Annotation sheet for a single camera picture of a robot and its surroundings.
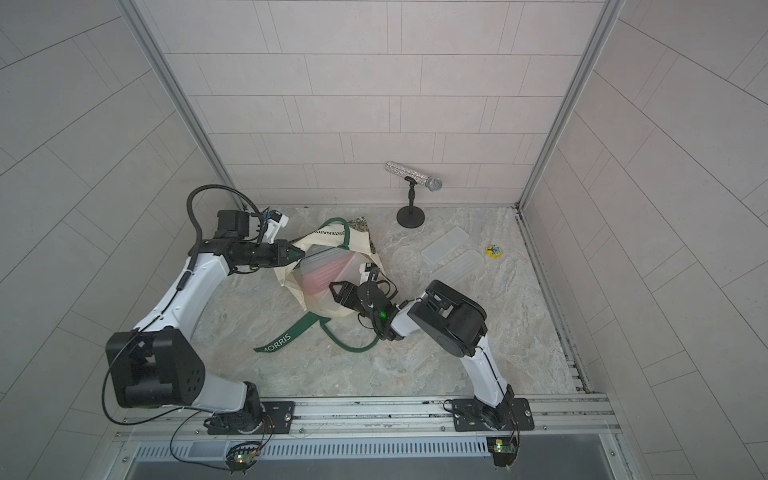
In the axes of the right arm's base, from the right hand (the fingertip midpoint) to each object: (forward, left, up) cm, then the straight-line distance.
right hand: (336, 289), depth 90 cm
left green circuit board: (-40, +18, -1) cm, 44 cm away
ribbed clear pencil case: (+6, -40, -4) cm, 41 cm away
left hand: (+4, +6, +15) cm, 17 cm away
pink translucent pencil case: (+6, +4, +3) cm, 8 cm away
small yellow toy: (+13, -53, -4) cm, 54 cm away
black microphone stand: (+31, -26, -2) cm, 40 cm away
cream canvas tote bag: (-7, +5, 0) cm, 8 cm away
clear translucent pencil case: (+16, -37, -3) cm, 40 cm away
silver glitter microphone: (+26, -32, +18) cm, 44 cm away
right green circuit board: (-41, -41, -7) cm, 58 cm away
